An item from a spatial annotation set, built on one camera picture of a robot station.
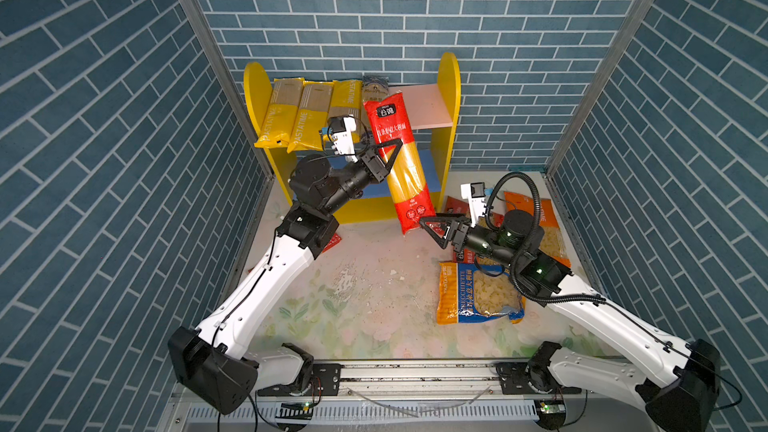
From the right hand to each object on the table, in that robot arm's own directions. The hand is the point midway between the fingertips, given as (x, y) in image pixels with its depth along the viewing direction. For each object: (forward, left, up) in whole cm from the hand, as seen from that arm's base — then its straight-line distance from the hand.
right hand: (423, 217), depth 64 cm
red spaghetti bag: (+13, +28, -33) cm, 45 cm away
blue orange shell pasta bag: (-5, -13, -30) cm, 33 cm away
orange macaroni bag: (+18, -43, -32) cm, 57 cm away
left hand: (+7, +5, +14) cm, 16 cm away
